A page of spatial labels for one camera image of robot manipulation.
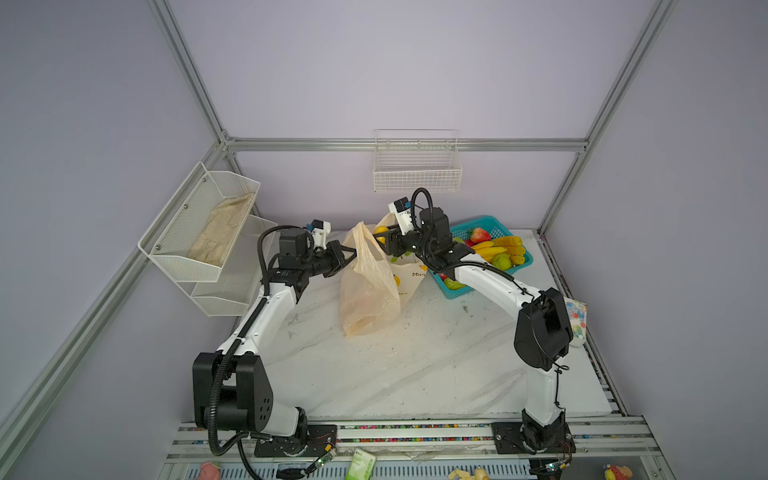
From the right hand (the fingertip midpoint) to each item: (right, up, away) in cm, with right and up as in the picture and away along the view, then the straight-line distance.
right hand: (377, 231), depth 82 cm
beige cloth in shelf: (-43, -3, -6) cm, 43 cm away
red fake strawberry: (+36, +1, +26) cm, 44 cm away
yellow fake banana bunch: (+43, -3, +16) cm, 47 cm away
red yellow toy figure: (+55, -57, -15) cm, 81 cm away
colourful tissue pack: (+62, -24, +8) cm, 67 cm away
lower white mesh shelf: (-38, -17, -6) cm, 43 cm away
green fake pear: (+41, -8, +16) cm, 45 cm away
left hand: (-5, -6, -3) cm, 8 cm away
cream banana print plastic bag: (0, -14, -6) cm, 16 cm away
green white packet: (-3, -56, -14) cm, 58 cm away
